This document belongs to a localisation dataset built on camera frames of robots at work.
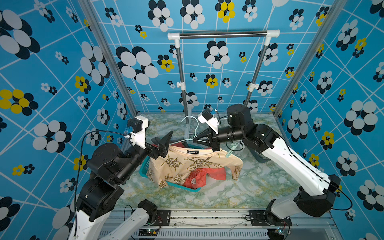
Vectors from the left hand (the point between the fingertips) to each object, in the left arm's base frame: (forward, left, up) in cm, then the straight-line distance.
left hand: (161, 125), depth 50 cm
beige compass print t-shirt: (-3, -3, -22) cm, 22 cm away
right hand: (+1, -12, -9) cm, 15 cm away
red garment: (-3, -12, -39) cm, 41 cm away
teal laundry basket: (+1, +17, -38) cm, 42 cm away
